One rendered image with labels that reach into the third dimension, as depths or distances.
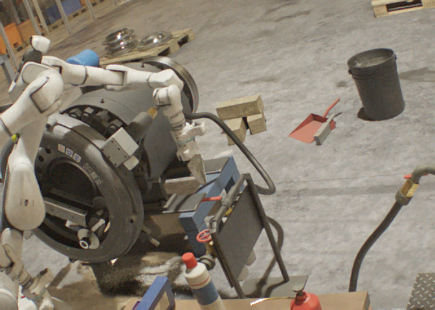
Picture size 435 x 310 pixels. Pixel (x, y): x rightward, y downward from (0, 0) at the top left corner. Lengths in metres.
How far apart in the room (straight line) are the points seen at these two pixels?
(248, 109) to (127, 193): 1.76
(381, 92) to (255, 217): 1.49
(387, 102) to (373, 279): 1.46
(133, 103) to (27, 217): 0.98
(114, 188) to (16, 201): 0.54
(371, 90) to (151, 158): 1.43
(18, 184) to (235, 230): 0.79
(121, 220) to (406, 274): 1.19
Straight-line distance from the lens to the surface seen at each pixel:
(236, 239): 2.16
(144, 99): 2.86
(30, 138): 2.04
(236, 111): 4.06
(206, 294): 1.66
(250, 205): 2.29
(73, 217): 2.63
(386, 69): 3.51
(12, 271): 1.97
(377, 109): 3.60
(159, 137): 2.83
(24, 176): 2.02
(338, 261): 2.56
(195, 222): 2.80
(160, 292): 1.76
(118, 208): 2.47
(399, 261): 2.45
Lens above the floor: 1.53
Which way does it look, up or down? 23 degrees down
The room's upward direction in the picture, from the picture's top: 21 degrees counter-clockwise
